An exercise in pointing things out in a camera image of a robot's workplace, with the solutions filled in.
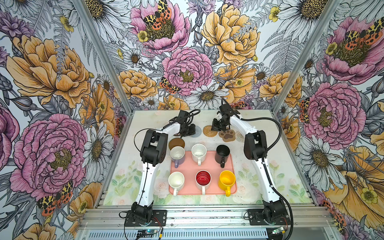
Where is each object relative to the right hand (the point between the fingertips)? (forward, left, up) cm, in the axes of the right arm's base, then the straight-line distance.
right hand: (212, 131), depth 108 cm
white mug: (-34, +23, 0) cm, 41 cm away
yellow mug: (-34, -5, 0) cm, 35 cm away
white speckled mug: (-17, +10, 0) cm, 20 cm away
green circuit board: (-58, +36, -2) cm, 68 cm away
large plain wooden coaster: (-7, +25, -1) cm, 26 cm away
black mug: (-20, -4, +3) cm, 21 cm away
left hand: (-3, +12, 0) cm, 13 cm away
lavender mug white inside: (-18, +24, +1) cm, 30 cm away
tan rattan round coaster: (0, +3, -1) cm, 4 cm away
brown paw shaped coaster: (-3, -11, -1) cm, 12 cm away
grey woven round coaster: (0, +10, -1) cm, 10 cm away
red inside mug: (-34, +8, 0) cm, 35 cm away
